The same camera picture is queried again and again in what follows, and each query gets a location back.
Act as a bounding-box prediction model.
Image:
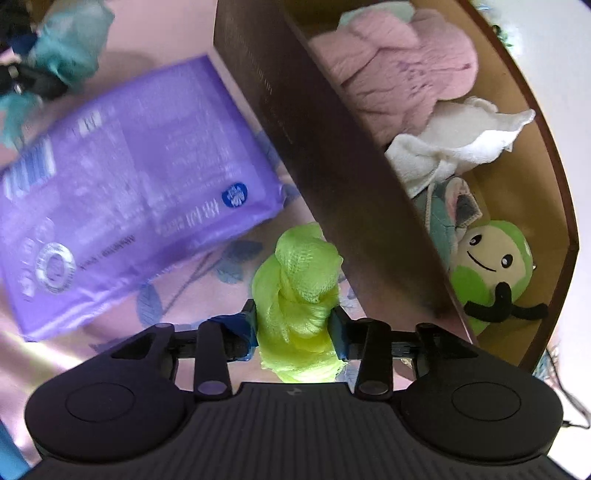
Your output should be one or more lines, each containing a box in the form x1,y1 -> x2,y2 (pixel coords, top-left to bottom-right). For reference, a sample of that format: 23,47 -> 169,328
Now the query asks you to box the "brown cardboard box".
213,1 -> 579,371

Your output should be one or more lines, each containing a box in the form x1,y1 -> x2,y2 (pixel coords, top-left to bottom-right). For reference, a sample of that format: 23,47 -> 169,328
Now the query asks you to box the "green smiling plush toy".
451,220 -> 548,335

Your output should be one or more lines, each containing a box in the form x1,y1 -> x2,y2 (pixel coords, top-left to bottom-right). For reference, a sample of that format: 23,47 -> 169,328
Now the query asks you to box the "grey teal plush cloth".
413,176 -> 483,271

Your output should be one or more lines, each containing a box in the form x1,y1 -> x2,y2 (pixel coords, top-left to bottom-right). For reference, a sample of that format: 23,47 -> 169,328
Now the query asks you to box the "light green cloth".
337,0 -> 417,28

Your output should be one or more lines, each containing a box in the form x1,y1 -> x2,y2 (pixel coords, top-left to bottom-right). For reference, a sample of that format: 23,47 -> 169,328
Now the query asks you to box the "lime green mesh sponge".
252,223 -> 345,383

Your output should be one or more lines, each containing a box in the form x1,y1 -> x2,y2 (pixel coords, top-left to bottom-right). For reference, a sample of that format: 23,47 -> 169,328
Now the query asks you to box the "white towel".
386,97 -> 536,198

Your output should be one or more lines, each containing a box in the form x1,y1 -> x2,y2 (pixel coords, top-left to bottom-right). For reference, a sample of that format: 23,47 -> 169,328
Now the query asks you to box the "pink plush bear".
310,8 -> 479,146

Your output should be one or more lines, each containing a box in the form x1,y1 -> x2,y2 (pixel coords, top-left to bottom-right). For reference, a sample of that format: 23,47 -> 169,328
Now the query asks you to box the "pink patterned bedsheet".
0,0 -> 417,467

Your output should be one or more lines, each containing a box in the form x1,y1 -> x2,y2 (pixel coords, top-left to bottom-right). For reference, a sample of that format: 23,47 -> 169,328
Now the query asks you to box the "teal mesh sponge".
1,1 -> 114,149

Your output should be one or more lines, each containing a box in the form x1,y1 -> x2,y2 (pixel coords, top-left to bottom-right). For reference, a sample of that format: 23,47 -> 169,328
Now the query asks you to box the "purple tissue pack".
1,56 -> 283,341

